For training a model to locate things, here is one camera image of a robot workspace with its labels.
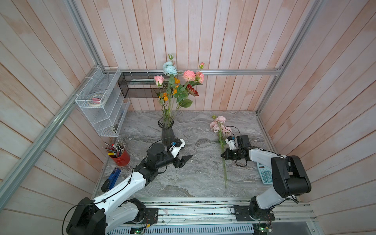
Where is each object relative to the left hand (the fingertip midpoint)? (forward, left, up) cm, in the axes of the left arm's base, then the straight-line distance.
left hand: (187, 152), depth 76 cm
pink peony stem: (+14, -24, -14) cm, 31 cm away
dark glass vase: (+21, +13, -2) cm, 25 cm away
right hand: (+9, -24, -17) cm, 31 cm away
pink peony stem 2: (+26, -26, -15) cm, 40 cm away
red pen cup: (+2, +39, -12) cm, 40 cm away
